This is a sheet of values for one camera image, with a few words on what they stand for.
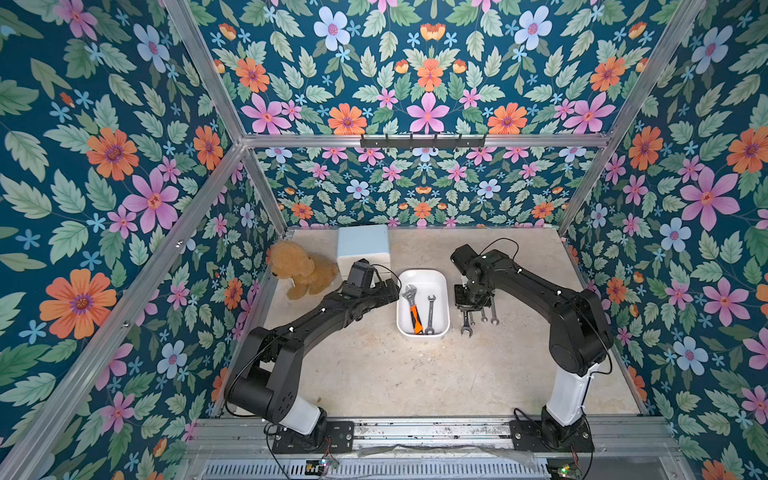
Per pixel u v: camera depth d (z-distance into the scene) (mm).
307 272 903
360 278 703
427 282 1018
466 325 861
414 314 953
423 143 933
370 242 948
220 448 722
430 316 958
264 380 443
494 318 956
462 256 754
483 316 956
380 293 802
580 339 492
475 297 770
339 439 734
